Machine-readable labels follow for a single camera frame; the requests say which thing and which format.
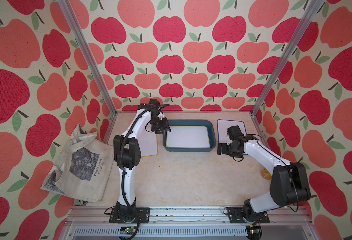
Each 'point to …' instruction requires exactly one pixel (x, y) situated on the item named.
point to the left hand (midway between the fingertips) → (169, 132)
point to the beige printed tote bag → (81, 169)
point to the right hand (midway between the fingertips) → (225, 154)
